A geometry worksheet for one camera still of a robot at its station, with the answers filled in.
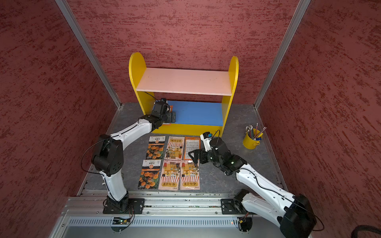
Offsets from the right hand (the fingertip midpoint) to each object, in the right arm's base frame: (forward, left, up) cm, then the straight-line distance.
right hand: (195, 155), depth 77 cm
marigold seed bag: (+12, +26, -14) cm, 32 cm away
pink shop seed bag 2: (-6, +4, -15) cm, 16 cm away
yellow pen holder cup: (+11, -35, -8) cm, 37 cm away
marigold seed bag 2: (-5, +27, -14) cm, 31 cm away
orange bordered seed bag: (+15, +3, -14) cm, 21 cm away
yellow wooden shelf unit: (+57, -5, -11) cm, 58 cm away
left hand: (+28, +18, 0) cm, 33 cm away
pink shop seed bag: (+12, +13, -14) cm, 23 cm away
